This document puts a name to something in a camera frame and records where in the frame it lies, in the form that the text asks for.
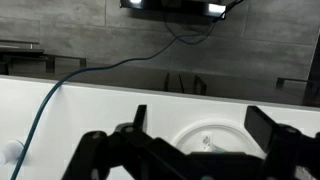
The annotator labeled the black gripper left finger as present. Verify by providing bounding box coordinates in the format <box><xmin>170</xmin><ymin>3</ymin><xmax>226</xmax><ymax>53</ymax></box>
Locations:
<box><xmin>62</xmin><ymin>105</ymin><xmax>187</xmax><ymax>180</ymax></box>

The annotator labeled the white sachet on plate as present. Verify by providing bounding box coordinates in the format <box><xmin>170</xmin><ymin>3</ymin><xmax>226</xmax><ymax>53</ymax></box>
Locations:
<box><xmin>202</xmin><ymin>132</ymin><xmax>213</xmax><ymax>150</ymax></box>

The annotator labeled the small white round cap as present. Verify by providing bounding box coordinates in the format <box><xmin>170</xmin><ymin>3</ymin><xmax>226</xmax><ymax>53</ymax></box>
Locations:
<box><xmin>0</xmin><ymin>140</ymin><xmax>24</xmax><ymax>166</ymax></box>

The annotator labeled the black under-cabinet light fixture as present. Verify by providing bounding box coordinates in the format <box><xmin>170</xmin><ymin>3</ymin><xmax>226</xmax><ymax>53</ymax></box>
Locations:
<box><xmin>119</xmin><ymin>0</ymin><xmax>227</xmax><ymax>19</ymax></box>

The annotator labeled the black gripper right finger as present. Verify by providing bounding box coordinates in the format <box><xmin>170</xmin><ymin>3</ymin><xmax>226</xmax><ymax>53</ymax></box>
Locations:
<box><xmin>244</xmin><ymin>106</ymin><xmax>320</xmax><ymax>180</ymax></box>

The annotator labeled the white paper plate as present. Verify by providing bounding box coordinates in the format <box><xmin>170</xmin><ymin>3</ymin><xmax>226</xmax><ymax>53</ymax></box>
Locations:
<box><xmin>172</xmin><ymin>121</ymin><xmax>265</xmax><ymax>158</ymax></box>

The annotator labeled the teal cable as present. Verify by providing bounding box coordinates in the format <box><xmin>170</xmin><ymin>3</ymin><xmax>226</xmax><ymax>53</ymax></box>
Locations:
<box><xmin>9</xmin><ymin>29</ymin><xmax>214</xmax><ymax>180</ymax></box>

